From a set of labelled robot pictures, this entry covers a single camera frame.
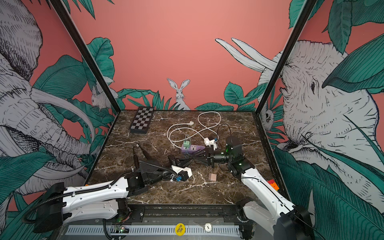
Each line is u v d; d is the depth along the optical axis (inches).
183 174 21.0
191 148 37.8
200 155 26.9
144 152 37.9
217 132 42.4
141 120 43.5
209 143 28.0
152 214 29.5
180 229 27.6
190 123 43.6
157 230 27.6
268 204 17.6
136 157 36.9
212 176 33.8
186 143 36.6
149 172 20.2
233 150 22.3
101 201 18.6
